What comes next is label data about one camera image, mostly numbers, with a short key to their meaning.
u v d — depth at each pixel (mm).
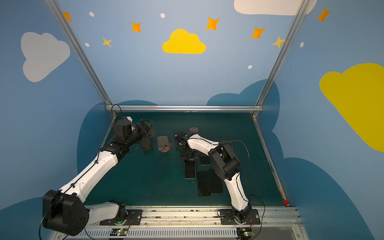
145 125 725
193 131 1004
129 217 743
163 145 964
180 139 749
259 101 1155
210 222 739
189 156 824
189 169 908
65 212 390
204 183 861
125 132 614
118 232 707
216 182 852
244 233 713
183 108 1139
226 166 547
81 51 841
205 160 873
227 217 748
